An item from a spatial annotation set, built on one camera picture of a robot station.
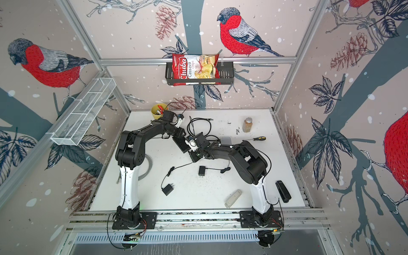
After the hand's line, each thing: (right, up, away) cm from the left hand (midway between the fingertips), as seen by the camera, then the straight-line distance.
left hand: (182, 131), depth 104 cm
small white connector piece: (+33, +6, +10) cm, 35 cm away
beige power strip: (+29, -33, -26) cm, 51 cm away
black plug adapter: (+14, -21, -15) cm, 29 cm away
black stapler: (+56, -29, -25) cm, 68 cm away
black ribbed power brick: (+1, -6, -9) cm, 11 cm away
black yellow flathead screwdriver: (+50, -5, -1) cm, 50 cm away
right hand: (+6, -16, -9) cm, 19 cm away
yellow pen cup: (-18, +15, +3) cm, 23 cm away
